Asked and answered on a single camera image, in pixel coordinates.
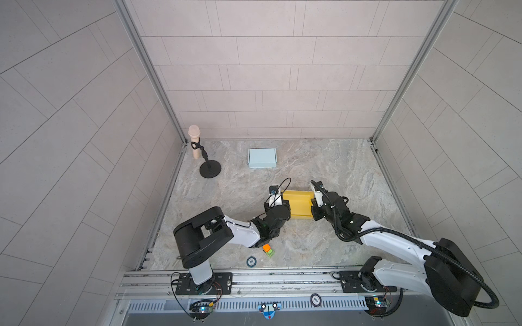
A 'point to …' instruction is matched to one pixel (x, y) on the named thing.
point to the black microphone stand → (210, 169)
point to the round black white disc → (315, 300)
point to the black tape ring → (251, 261)
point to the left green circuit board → (200, 309)
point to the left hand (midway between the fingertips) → (290, 193)
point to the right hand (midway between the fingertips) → (309, 201)
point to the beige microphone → (194, 133)
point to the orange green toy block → (266, 248)
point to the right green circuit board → (376, 305)
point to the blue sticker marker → (269, 310)
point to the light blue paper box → (262, 157)
